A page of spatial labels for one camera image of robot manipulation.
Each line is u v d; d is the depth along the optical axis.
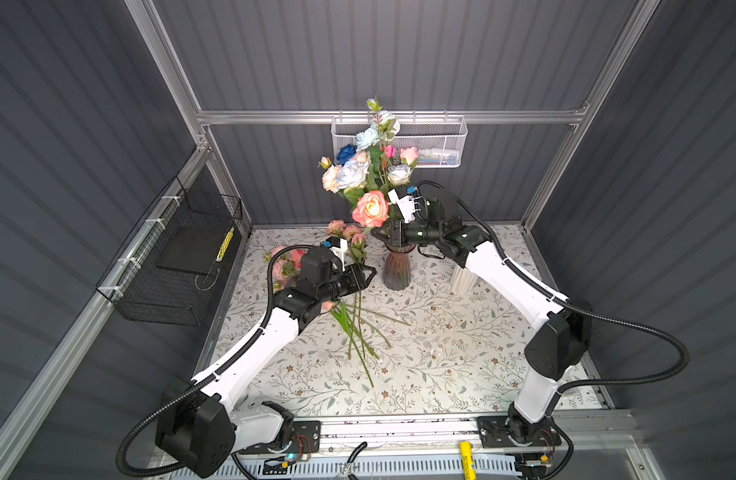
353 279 0.67
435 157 0.91
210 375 0.42
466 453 0.70
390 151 0.80
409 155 0.82
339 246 0.72
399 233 0.67
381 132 0.76
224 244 0.78
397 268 0.94
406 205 0.69
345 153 0.80
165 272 0.72
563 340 0.45
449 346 0.89
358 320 0.94
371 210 0.63
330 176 0.75
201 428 0.39
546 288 0.49
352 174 0.69
